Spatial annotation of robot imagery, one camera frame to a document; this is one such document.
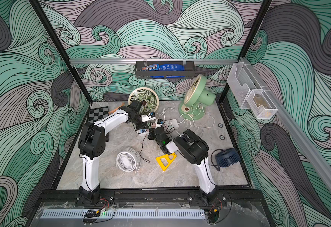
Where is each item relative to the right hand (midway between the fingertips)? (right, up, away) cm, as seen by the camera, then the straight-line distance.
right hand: (151, 129), depth 99 cm
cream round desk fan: (-2, +23, +4) cm, 23 cm away
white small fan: (-10, -15, -23) cm, 29 cm away
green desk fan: (+31, +22, -11) cm, 40 cm away
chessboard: (-43, +11, +8) cm, 45 cm away
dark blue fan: (+44, -13, -23) cm, 51 cm away
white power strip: (+13, +4, -9) cm, 17 cm away
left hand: (-3, +5, -3) cm, 6 cm away
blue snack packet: (+10, +42, -7) cm, 44 cm away
